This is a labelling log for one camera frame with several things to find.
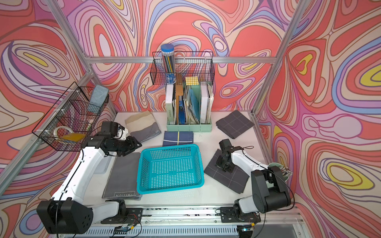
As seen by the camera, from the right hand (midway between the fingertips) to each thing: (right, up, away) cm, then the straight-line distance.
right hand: (220, 171), depth 87 cm
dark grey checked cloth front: (+8, -4, -4) cm, 10 cm away
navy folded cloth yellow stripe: (-27, +19, +16) cm, 37 cm away
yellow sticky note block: (-17, +56, +3) cm, 59 cm away
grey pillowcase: (-58, -5, -4) cm, 58 cm away
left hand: (-45, +17, -10) cm, 49 cm away
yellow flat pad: (-72, +22, -19) cm, 78 cm away
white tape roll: (-79, +24, -22) cm, 85 cm away
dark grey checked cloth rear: (+15, +28, +24) cm, 41 cm away
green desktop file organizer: (-32, +27, +17) cm, 45 cm away
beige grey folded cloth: (-54, +27, +21) cm, 64 cm away
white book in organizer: (-9, +42, +9) cm, 44 cm away
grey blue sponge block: (-69, +45, -6) cm, 83 cm away
